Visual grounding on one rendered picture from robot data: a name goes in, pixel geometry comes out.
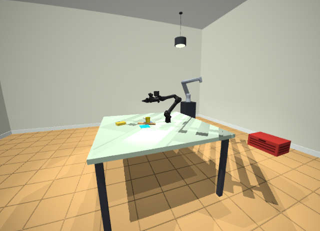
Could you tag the yellow block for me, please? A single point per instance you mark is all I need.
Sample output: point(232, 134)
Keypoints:
point(120, 123)

